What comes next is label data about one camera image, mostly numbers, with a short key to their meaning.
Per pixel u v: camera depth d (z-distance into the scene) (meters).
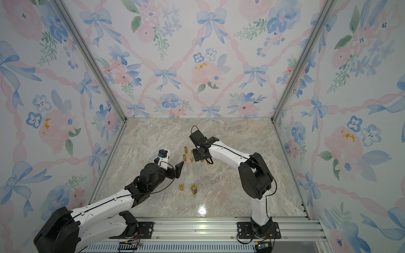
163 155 0.69
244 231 0.73
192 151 0.82
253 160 0.51
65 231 0.40
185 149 1.00
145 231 0.74
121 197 0.55
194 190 0.81
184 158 0.97
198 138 0.72
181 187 0.84
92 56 0.86
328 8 0.69
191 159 0.97
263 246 0.73
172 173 0.72
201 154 0.78
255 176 0.49
